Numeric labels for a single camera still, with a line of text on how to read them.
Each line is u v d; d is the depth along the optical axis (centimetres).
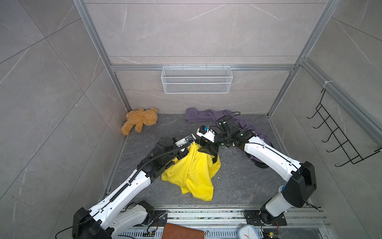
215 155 81
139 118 106
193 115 116
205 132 65
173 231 69
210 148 66
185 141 60
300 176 43
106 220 39
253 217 73
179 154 66
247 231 68
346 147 65
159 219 73
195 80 101
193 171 76
